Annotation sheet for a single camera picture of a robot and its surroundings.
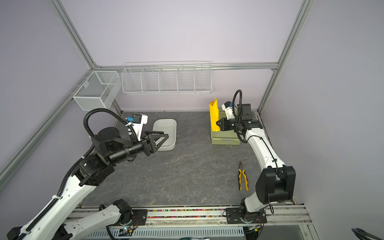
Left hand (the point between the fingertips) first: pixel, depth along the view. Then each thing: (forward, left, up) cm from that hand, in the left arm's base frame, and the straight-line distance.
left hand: (165, 138), depth 57 cm
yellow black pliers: (-1, -38, -38) cm, 54 cm away
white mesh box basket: (+51, +50, -14) cm, 73 cm away
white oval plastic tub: (+36, +7, -38) cm, 53 cm away
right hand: (+19, -25, -16) cm, 35 cm away
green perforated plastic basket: (+20, -31, -33) cm, 50 cm away
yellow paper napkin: (+23, -24, -14) cm, 36 cm away
